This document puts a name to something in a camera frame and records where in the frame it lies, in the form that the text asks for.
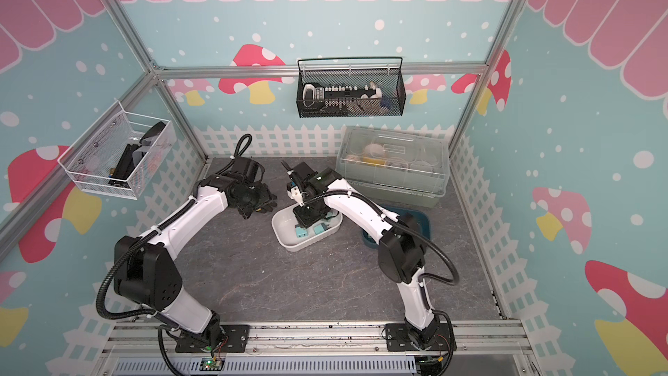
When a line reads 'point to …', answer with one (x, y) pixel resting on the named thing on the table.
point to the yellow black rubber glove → (262, 200)
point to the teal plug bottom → (300, 232)
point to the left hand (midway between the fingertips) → (265, 204)
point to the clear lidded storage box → (409, 168)
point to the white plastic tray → (283, 230)
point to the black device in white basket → (125, 166)
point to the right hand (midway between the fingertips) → (305, 220)
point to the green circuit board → (211, 364)
